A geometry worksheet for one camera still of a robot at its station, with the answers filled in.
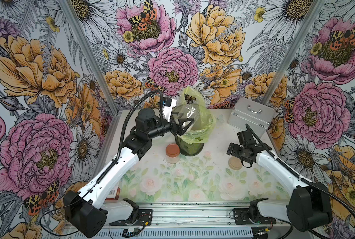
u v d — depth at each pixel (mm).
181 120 568
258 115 1018
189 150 894
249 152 609
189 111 623
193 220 745
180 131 585
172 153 850
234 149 784
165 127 588
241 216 743
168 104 574
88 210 369
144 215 746
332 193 674
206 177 881
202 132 745
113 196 777
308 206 405
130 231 715
